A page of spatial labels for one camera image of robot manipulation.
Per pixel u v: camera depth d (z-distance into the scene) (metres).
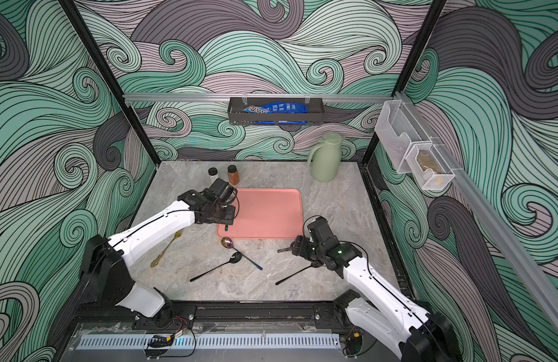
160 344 0.71
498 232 0.50
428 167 0.66
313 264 0.85
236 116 0.89
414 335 0.39
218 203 0.77
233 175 1.06
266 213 1.01
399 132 0.77
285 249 0.90
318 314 0.73
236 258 0.85
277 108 0.92
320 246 0.60
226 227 0.95
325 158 1.01
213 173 1.04
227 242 0.89
